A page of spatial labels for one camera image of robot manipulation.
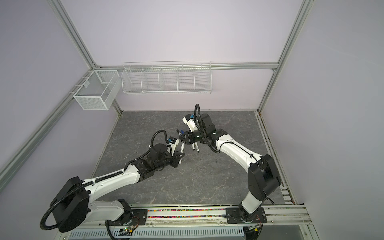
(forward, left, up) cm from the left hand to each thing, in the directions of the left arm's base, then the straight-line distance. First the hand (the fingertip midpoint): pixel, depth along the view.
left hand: (183, 155), depth 81 cm
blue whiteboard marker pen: (+26, +1, -14) cm, 30 cm away
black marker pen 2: (+13, -6, -12) cm, 19 cm away
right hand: (+7, +1, +7) cm, 10 cm away
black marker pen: (+2, 0, +2) cm, 3 cm away
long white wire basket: (+49, +9, +18) cm, 53 cm away
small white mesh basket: (+45, +55, +12) cm, 72 cm away
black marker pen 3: (+12, -8, -13) cm, 19 cm away
